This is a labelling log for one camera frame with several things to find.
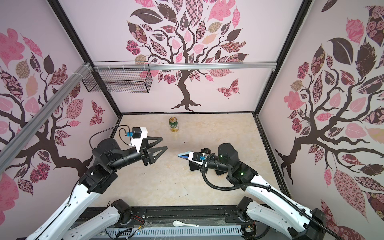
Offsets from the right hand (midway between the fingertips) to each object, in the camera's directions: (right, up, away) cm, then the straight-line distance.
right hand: (188, 153), depth 64 cm
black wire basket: (-60, +50, +57) cm, 97 cm away
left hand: (-9, +4, -5) cm, 11 cm away
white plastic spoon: (-5, -36, +7) cm, 37 cm away
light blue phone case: (-1, 0, -3) cm, 4 cm away
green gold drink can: (-13, +13, +38) cm, 42 cm away
